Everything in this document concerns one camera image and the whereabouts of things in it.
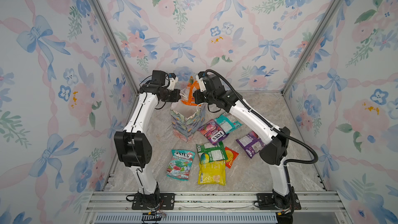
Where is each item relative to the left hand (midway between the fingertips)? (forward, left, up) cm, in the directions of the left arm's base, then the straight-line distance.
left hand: (180, 94), depth 85 cm
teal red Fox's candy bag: (-31, 0, -21) cm, 37 cm away
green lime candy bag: (-24, -16, -21) cm, 35 cm away
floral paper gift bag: (-17, -4, +1) cm, 18 cm away
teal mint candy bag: (-4, -28, -21) cm, 35 cm away
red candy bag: (-25, -29, -23) cm, 44 cm away
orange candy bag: (-1, -3, +2) cm, 4 cm away
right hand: (-3, -7, +5) cm, 9 cm away
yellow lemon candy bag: (-35, -17, -22) cm, 45 cm away
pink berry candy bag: (-10, -18, -22) cm, 30 cm away
